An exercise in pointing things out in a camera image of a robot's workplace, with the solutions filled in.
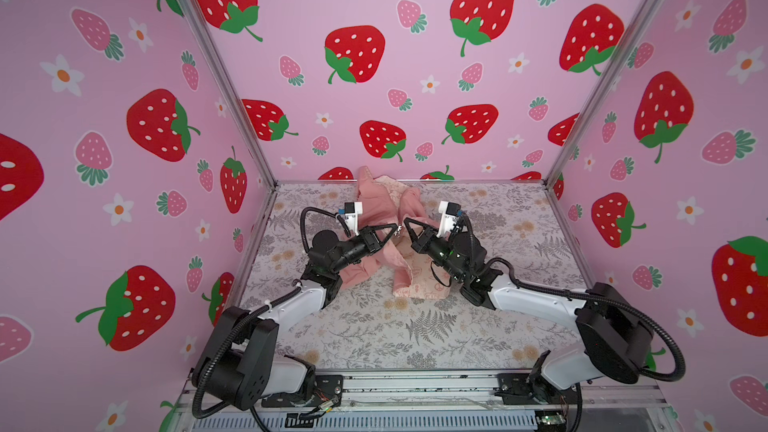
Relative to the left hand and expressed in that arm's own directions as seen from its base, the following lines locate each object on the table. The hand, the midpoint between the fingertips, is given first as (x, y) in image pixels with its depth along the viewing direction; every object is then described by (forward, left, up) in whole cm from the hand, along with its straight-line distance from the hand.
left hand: (397, 229), depth 74 cm
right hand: (+2, -1, +1) cm, 2 cm away
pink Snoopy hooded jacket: (+28, +5, -21) cm, 36 cm away
